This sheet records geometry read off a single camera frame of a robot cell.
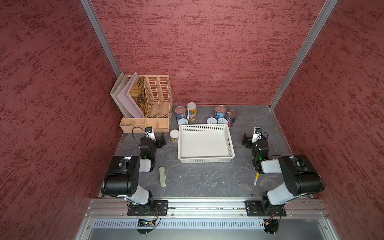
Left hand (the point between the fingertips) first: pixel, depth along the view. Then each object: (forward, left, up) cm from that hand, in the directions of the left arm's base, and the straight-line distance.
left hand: (156, 135), depth 94 cm
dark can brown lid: (+17, -50, +2) cm, 53 cm away
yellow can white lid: (+1, -11, -1) cm, 11 cm away
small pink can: (+14, -37, -1) cm, 39 cm away
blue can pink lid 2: (+19, -43, +3) cm, 47 cm away
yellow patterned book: (+27, +15, +13) cm, 33 cm away
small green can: (+14, -44, -1) cm, 46 cm away
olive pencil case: (-22, -7, -4) cm, 23 cm away
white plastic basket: (0, -30, -9) cm, 31 cm away
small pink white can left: (+13, -16, -2) cm, 21 cm away
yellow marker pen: (-23, -62, -8) cm, 66 cm away
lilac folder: (+15, +18, +16) cm, 28 cm away
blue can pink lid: (+19, -14, +2) cm, 24 cm away
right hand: (+1, -62, 0) cm, 62 cm away
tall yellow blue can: (+19, -23, +3) cm, 30 cm away
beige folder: (+16, +23, +22) cm, 36 cm away
